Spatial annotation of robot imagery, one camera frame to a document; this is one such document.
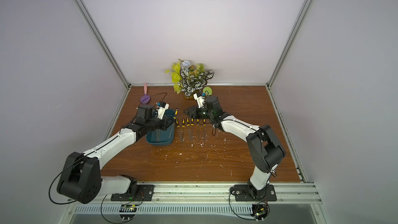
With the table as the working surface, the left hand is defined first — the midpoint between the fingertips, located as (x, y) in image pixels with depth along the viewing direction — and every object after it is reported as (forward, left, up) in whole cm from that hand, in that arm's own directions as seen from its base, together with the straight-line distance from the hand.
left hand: (175, 120), depth 85 cm
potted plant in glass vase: (+21, -7, +12) cm, 25 cm away
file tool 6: (+4, 0, +2) cm, 4 cm away
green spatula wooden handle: (+34, -18, -12) cm, 40 cm away
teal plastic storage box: (-5, +11, -13) cm, 18 cm away
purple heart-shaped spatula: (+28, +29, -14) cm, 42 cm away
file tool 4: (+7, -12, -14) cm, 19 cm away
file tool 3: (+5, -8, -13) cm, 16 cm away
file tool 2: (+5, -6, -13) cm, 15 cm away
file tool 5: (+5, -16, -13) cm, 21 cm away
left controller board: (-41, +20, -17) cm, 49 cm away
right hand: (+3, -6, +6) cm, 9 cm away
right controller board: (-40, -42, -15) cm, 60 cm away
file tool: (+7, -2, -12) cm, 14 cm away
